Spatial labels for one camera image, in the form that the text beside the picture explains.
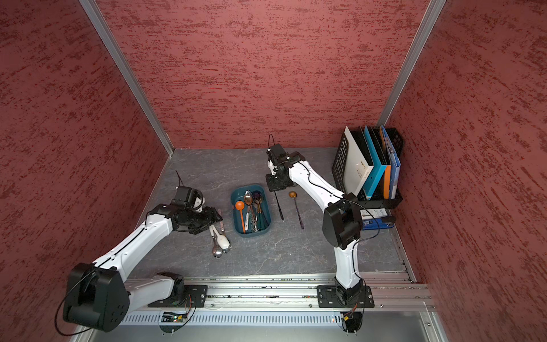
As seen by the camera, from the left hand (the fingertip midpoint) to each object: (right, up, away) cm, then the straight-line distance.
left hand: (215, 226), depth 83 cm
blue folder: (+69, +23, -7) cm, 73 cm away
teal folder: (+63, +22, -6) cm, 67 cm away
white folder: (+56, +24, -2) cm, 61 cm away
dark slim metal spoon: (+26, +7, +2) cm, 27 cm away
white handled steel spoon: (0, -11, +2) cm, 11 cm away
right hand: (+24, +14, +5) cm, 28 cm away
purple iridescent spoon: (+15, +10, +15) cm, 24 cm away
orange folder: (+66, +22, -6) cm, 70 cm away
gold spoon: (+32, +10, +20) cm, 39 cm away
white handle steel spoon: (+11, +9, +14) cm, 20 cm away
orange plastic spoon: (+7, +6, +14) cm, 16 cm away
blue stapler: (+73, -1, +10) cm, 73 cm away
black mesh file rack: (+55, +24, +19) cm, 63 cm away
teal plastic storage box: (+6, +11, +13) cm, 18 cm away
